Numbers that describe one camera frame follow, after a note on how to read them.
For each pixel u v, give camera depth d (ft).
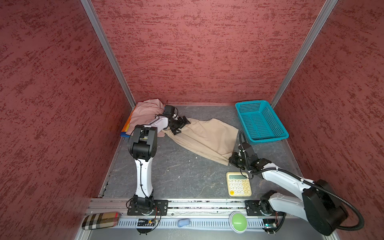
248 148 2.23
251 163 2.18
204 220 2.33
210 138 3.30
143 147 1.90
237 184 2.61
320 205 1.35
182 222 2.27
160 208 2.40
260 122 3.62
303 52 2.88
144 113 3.47
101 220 2.23
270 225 2.31
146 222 2.35
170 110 2.86
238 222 2.28
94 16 2.43
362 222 1.22
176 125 3.00
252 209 2.41
